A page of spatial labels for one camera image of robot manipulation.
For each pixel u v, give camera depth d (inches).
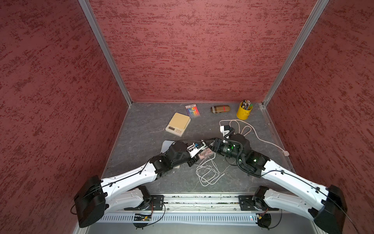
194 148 24.4
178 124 41.1
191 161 26.3
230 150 24.3
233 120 43.3
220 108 44.7
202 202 29.9
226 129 26.7
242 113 41.8
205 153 35.0
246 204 28.9
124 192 18.1
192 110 44.9
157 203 28.8
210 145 25.4
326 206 15.5
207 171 32.9
